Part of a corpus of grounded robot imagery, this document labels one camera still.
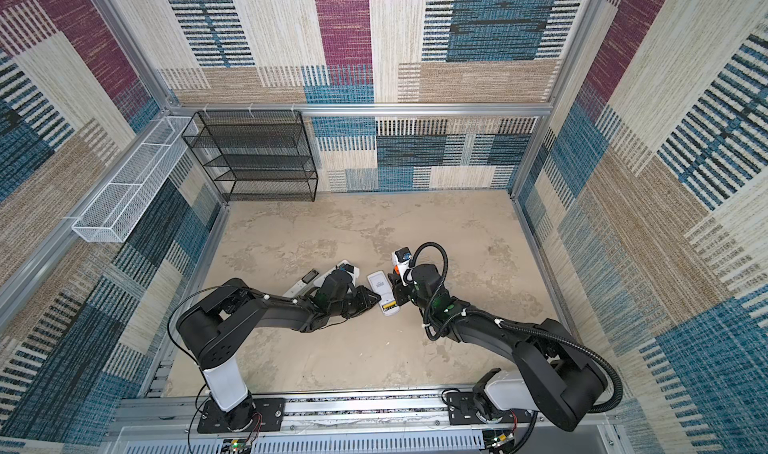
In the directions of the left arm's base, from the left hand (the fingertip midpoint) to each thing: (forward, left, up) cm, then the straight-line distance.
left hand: (383, 296), depth 90 cm
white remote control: (+2, 0, -1) cm, 2 cm away
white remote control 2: (+12, +13, -2) cm, 18 cm away
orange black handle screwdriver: (-1, -3, +17) cm, 17 cm away
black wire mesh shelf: (+50, +46, +13) cm, 70 cm away
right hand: (+3, -3, +7) cm, 8 cm away
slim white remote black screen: (+5, +25, -1) cm, 25 cm away
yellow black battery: (-1, -2, -3) cm, 3 cm away
